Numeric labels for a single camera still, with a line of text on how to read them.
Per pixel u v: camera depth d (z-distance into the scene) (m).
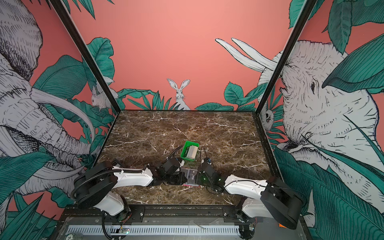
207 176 0.65
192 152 0.93
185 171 0.88
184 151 0.97
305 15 0.72
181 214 0.76
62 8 0.70
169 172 0.70
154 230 0.70
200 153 0.95
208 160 0.78
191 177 0.86
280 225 0.70
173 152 1.01
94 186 0.44
